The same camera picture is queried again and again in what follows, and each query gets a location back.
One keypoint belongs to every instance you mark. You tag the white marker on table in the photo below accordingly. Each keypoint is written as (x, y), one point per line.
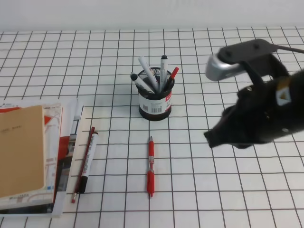
(88, 162)

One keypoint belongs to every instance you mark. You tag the tan kraft notebook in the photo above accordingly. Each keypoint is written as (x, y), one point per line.
(22, 145)

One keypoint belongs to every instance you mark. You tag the red pen in holder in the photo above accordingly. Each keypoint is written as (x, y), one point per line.
(172, 76)

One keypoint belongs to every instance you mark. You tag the white magazine bottom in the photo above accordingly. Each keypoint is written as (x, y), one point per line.
(71, 116)

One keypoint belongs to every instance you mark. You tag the white marker black cap left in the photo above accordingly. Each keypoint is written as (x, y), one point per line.
(140, 83)

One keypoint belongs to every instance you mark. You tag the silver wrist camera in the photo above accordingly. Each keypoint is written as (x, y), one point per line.
(239, 58)

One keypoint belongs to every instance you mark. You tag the black mesh pen holder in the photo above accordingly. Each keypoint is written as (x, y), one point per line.
(154, 107)

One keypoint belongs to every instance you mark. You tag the white marker black cap upright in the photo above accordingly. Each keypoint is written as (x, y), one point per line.
(163, 72)

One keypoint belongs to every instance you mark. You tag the red gel pen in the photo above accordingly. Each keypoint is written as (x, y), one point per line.
(150, 173)

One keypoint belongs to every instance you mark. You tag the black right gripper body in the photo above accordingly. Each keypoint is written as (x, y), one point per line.
(270, 108)

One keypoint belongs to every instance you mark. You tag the map booklet red white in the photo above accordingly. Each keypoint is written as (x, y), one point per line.
(45, 195)

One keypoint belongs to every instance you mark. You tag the red pencil with eraser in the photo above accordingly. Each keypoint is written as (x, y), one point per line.
(73, 199)

